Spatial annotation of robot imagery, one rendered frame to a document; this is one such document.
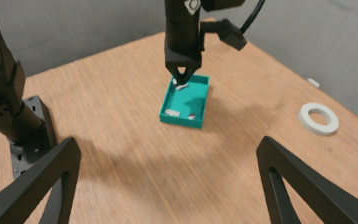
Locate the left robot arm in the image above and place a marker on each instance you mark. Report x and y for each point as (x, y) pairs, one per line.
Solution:
(28, 135)

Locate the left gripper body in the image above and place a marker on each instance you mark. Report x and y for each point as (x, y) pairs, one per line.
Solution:
(184, 45)

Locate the pale grey ring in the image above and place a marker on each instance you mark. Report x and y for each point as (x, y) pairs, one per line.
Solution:
(311, 125)

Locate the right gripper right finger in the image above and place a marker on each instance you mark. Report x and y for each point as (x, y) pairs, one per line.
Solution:
(331, 203)

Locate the teal shallow tray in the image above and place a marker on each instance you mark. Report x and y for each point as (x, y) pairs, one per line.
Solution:
(189, 99)

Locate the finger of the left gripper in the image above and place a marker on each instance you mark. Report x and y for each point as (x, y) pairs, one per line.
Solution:
(176, 75)
(184, 72)

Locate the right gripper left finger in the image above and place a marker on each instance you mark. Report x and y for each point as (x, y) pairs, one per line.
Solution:
(58, 170)

